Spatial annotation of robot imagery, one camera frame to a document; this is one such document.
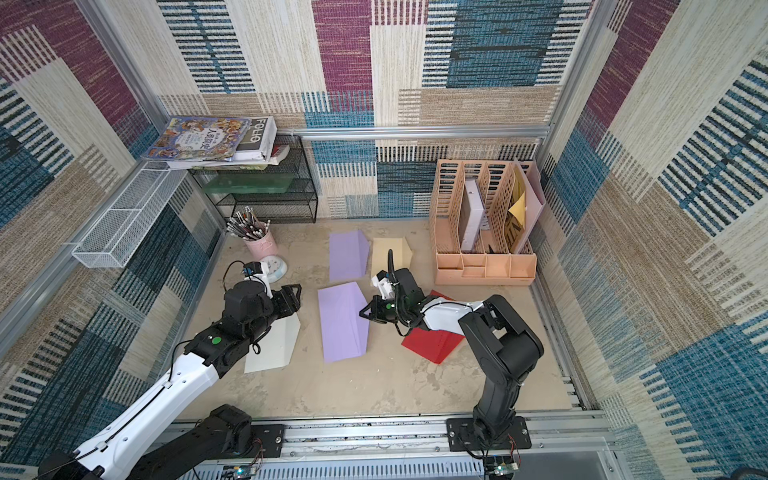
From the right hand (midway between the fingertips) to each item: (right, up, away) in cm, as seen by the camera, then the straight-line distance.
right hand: (358, 311), depth 88 cm
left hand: (-16, +8, -10) cm, 21 cm away
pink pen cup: (-35, +18, +16) cm, 43 cm away
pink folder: (+49, +31, -5) cm, 58 cm away
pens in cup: (-37, +26, +9) cm, 46 cm away
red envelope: (+22, -10, +1) cm, 24 cm away
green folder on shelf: (-37, +40, +11) cm, 55 cm away
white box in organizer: (+36, +28, +8) cm, 46 cm away
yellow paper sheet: (+46, +29, -1) cm, 54 cm away
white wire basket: (-55, +22, -16) cm, 61 cm away
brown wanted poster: (+49, +24, +9) cm, 55 cm away
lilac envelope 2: (-4, -6, +2) cm, 8 cm away
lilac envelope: (-6, +16, +23) cm, 29 cm away
